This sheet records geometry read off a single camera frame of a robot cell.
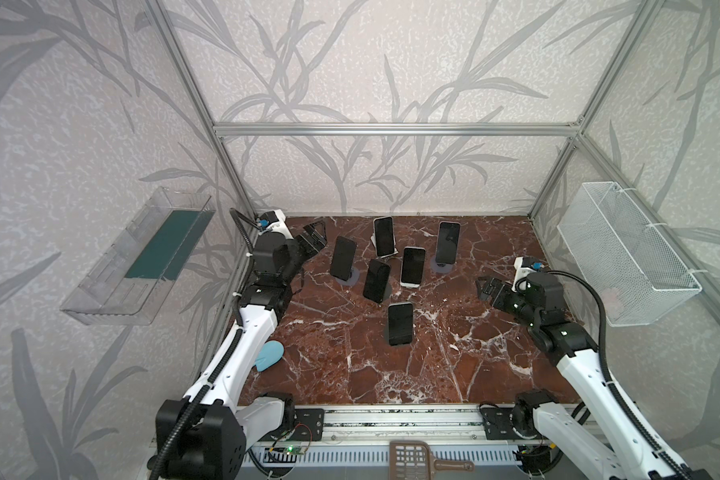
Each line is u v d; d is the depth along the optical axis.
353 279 1.02
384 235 1.11
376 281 0.91
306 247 0.68
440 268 1.05
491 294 0.70
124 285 0.64
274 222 0.67
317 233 0.69
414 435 0.73
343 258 0.94
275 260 0.56
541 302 0.57
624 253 0.65
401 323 0.80
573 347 0.52
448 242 1.20
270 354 0.85
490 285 0.69
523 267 0.69
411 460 0.69
